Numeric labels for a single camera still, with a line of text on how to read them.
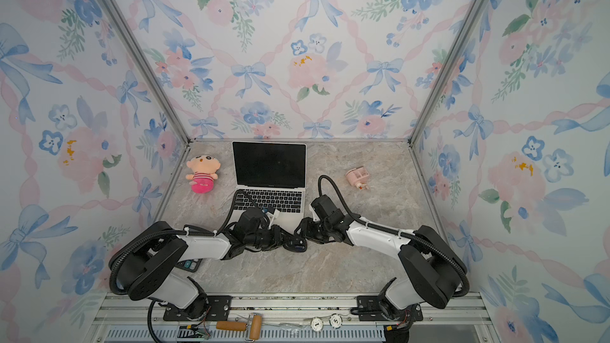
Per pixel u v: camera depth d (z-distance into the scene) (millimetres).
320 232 731
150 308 689
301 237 758
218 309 735
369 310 732
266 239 764
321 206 677
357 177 1004
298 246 841
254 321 704
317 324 717
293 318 734
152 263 448
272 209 845
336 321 717
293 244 828
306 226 752
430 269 431
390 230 506
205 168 1004
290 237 836
